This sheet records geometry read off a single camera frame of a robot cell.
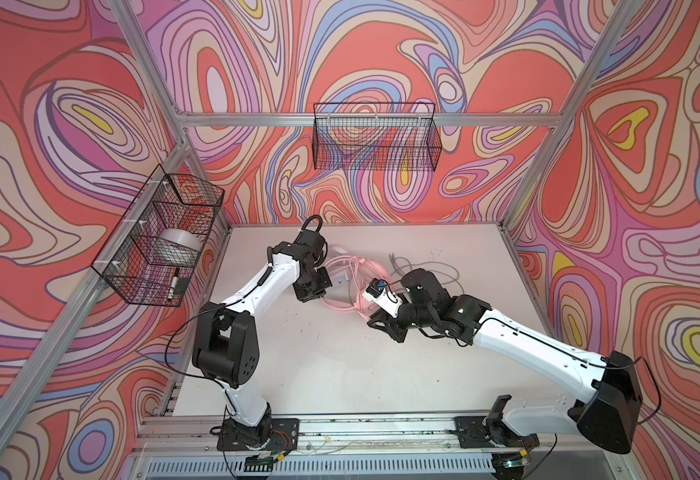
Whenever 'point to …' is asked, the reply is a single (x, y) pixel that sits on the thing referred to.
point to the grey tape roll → (176, 246)
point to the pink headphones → (365, 271)
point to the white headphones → (339, 266)
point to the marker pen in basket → (173, 284)
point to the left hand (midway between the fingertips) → (329, 290)
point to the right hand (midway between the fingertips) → (376, 325)
